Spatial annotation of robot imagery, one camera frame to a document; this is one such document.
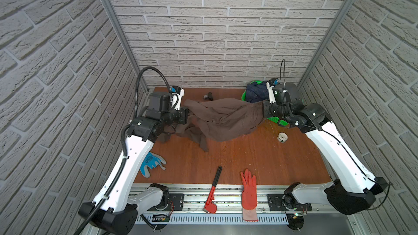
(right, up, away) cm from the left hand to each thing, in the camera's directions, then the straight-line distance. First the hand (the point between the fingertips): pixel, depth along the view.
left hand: (190, 106), depth 69 cm
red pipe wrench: (+8, -46, +3) cm, 47 cm away
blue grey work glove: (-23, -29, +14) cm, 40 cm away
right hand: (+35, +1, 0) cm, 35 cm away
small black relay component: (+6, +7, +46) cm, 47 cm away
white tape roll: (+51, -19, +25) cm, 60 cm away
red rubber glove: (+27, -43, +5) cm, 51 cm away
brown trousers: (+11, -6, +5) cm, 14 cm away
